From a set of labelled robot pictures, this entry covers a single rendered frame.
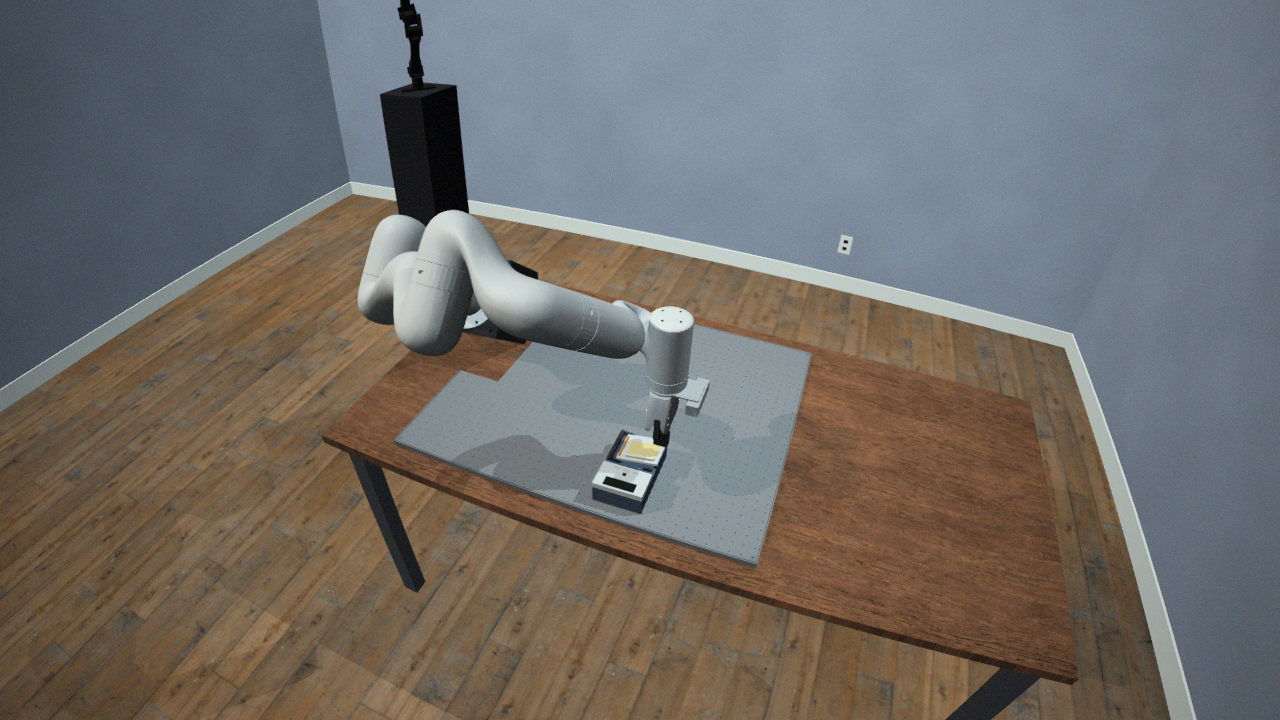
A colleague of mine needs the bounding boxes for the dark blue and white dock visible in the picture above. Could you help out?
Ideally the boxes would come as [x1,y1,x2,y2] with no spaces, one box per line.
[593,430,667,514]

